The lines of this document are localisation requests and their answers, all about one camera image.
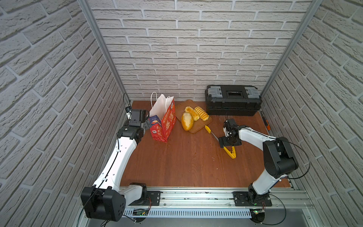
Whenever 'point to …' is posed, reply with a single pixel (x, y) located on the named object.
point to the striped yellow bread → (203, 114)
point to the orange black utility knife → (265, 121)
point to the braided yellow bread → (195, 115)
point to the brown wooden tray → (197, 125)
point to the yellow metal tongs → (232, 154)
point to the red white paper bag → (162, 117)
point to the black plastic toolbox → (235, 100)
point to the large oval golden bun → (187, 121)
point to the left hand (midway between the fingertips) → (140, 120)
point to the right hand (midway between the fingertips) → (228, 143)
